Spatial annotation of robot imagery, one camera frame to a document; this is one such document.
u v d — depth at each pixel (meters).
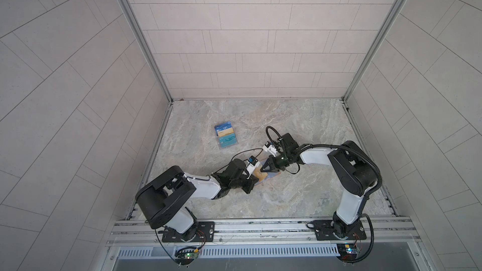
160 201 0.43
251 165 0.75
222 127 0.96
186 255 0.65
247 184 0.74
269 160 0.80
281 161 0.79
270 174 0.83
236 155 0.67
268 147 0.85
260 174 0.84
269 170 0.80
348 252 0.68
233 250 0.68
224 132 0.96
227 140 0.94
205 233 0.70
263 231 0.72
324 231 0.71
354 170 0.49
